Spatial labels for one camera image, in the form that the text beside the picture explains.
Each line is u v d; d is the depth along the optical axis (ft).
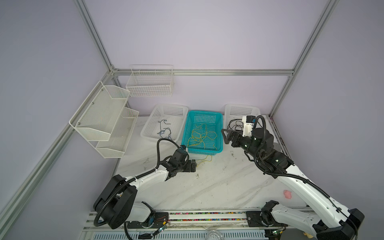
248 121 1.97
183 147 2.65
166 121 3.85
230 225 2.40
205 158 3.15
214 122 3.75
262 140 1.57
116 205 1.37
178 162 2.22
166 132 3.57
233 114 3.89
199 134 3.39
